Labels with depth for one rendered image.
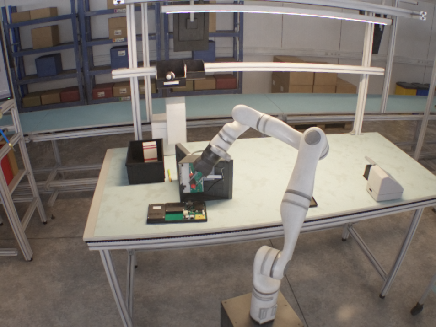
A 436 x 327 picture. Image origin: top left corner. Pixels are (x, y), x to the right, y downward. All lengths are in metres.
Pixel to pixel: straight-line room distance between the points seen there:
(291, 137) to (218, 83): 4.01
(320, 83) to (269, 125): 3.88
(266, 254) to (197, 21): 2.46
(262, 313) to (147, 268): 1.61
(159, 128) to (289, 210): 1.11
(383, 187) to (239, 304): 0.90
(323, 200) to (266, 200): 0.29
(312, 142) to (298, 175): 0.12
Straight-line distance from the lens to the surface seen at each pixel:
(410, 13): 2.03
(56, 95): 5.36
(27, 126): 3.26
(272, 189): 1.67
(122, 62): 4.99
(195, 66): 1.92
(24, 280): 2.89
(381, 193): 1.71
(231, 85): 5.19
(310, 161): 1.07
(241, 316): 1.27
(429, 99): 3.80
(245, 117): 1.23
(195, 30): 3.14
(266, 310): 1.18
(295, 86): 4.88
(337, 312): 2.45
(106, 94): 5.12
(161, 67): 1.91
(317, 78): 4.99
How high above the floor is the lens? 1.88
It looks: 28 degrees down
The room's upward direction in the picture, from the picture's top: straight up
